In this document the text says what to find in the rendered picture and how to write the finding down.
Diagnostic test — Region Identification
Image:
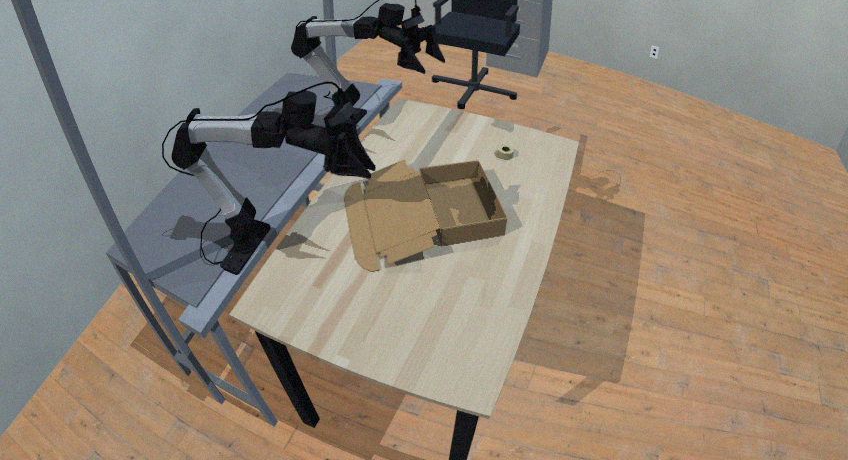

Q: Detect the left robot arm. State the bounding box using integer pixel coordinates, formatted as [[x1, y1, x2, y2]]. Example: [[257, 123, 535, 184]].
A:
[[291, 3, 424, 106]]

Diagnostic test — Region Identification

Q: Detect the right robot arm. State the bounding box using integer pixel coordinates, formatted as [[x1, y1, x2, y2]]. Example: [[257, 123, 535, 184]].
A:
[[172, 90, 355, 275]]

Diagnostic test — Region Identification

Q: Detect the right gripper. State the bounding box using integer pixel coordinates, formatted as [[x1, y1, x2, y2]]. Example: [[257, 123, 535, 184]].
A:
[[304, 118, 376, 179]]

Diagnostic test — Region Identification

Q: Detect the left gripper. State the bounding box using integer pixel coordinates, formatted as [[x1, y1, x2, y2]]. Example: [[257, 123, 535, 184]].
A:
[[390, 25, 445, 74]]

